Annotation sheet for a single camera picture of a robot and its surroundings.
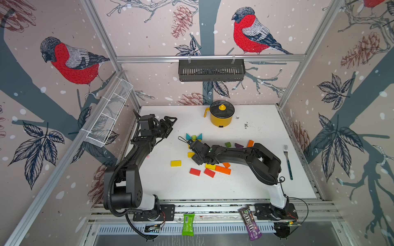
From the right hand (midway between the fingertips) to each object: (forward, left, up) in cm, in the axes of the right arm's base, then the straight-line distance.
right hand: (200, 150), depth 95 cm
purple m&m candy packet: (-38, -26, 0) cm, 46 cm away
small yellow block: (-10, -7, 0) cm, 12 cm away
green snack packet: (-39, +4, +1) cm, 40 cm away
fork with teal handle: (+3, -55, -1) cm, 55 cm away
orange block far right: (+8, -34, -2) cm, 35 cm away
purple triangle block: (+5, -25, -1) cm, 25 cm away
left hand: (+8, +13, +20) cm, 25 cm away
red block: (-14, -6, -1) cm, 15 cm away
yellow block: (-9, +15, -1) cm, 17 cm away
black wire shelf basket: (+49, -8, +27) cm, 57 cm away
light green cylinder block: (+10, +5, 0) cm, 11 cm away
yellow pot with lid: (+27, -14, +7) cm, 31 cm away
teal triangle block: (+9, +9, +1) cm, 12 cm away
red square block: (-13, +3, -2) cm, 13 cm away
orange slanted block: (-12, -14, -1) cm, 18 cm away
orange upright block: (-9, -16, -1) cm, 19 cm away
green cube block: (+5, -18, -1) cm, 19 cm away
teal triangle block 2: (+11, +1, -1) cm, 11 cm away
